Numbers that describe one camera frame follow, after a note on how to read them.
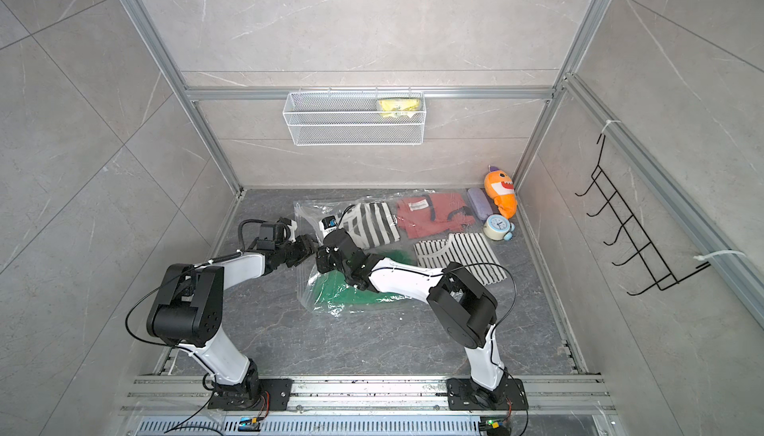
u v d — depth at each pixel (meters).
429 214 1.11
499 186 1.11
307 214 1.00
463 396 0.73
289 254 0.84
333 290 0.83
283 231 0.80
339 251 0.65
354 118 1.01
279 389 0.76
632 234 0.67
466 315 0.48
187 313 0.48
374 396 0.75
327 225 0.76
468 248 1.01
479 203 1.12
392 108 0.84
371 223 1.09
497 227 1.04
